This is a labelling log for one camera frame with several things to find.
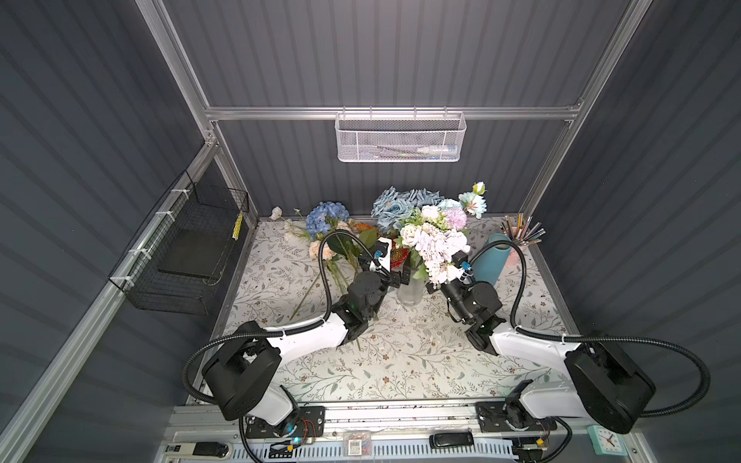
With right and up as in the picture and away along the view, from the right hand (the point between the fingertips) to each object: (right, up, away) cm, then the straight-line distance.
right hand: (433, 253), depth 75 cm
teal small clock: (+41, -46, -6) cm, 62 cm away
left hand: (-10, 0, +1) cm, 10 cm away
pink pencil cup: (+36, -3, +31) cm, 48 cm away
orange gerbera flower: (-20, +9, +26) cm, 34 cm away
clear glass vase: (-4, -14, +18) cm, 23 cm away
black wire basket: (-65, -4, -4) cm, 65 cm away
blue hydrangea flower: (-36, +11, +27) cm, 46 cm away
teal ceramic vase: (+20, -4, +12) cm, 23 cm away
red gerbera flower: (-9, -1, -1) cm, 10 cm away
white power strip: (-61, -47, -7) cm, 78 cm away
